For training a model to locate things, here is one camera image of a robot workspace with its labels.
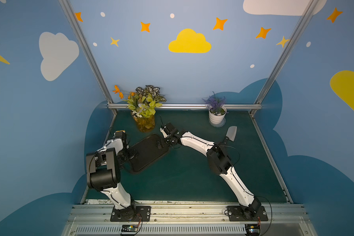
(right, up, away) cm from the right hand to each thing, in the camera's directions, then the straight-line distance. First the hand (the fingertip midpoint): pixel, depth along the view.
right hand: (162, 143), depth 99 cm
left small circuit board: (-13, -39, -28) cm, 50 cm away
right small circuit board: (+48, -40, -27) cm, 68 cm away
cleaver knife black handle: (+50, +5, +9) cm, 51 cm away
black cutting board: (-10, -6, +1) cm, 12 cm away
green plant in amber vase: (-13, +27, -3) cm, 31 cm away
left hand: (-20, -10, -6) cm, 23 cm away
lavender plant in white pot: (+39, +23, +6) cm, 46 cm away
